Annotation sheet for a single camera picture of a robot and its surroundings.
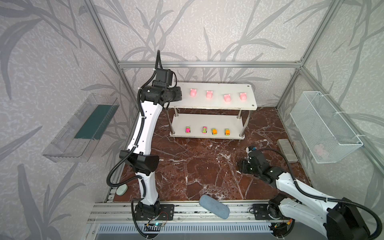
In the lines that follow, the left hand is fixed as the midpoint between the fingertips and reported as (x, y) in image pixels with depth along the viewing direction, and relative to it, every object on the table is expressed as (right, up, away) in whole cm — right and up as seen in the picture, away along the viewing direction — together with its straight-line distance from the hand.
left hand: (179, 88), depth 76 cm
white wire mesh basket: (+65, -23, -13) cm, 71 cm away
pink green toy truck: (+13, -23, +20) cm, 33 cm away
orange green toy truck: (+19, -24, +20) cm, 36 cm away
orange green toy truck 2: (+28, -24, +19) cm, 42 cm away
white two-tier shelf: (+19, -8, +43) cm, 48 cm away
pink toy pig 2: (+15, -2, +2) cm, 16 cm away
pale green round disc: (-31, -53, +3) cm, 62 cm away
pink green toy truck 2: (+2, -23, +21) cm, 31 cm away
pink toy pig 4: (+33, -4, +1) cm, 33 cm away
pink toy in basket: (+71, -31, -3) cm, 77 cm away
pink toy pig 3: (+24, -5, -1) cm, 25 cm away
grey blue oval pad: (+18, -59, -3) cm, 62 cm away
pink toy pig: (+7, -1, +2) cm, 7 cm away
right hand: (+34, -39, +11) cm, 53 cm away
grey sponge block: (+66, -36, +18) cm, 77 cm away
